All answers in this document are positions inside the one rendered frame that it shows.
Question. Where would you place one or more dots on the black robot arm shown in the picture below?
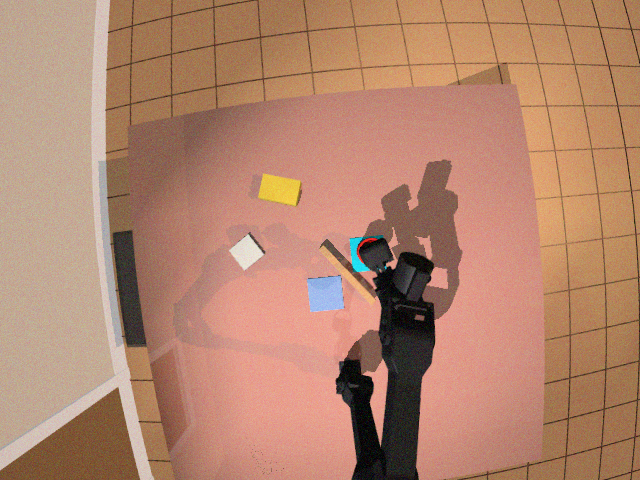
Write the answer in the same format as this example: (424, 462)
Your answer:
(407, 350)

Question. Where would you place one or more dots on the white square block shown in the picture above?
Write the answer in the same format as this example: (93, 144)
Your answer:
(246, 252)

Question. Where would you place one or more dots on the yellow rectangular block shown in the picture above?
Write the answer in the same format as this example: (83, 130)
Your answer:
(279, 189)

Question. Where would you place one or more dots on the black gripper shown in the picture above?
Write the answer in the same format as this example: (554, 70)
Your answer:
(376, 255)

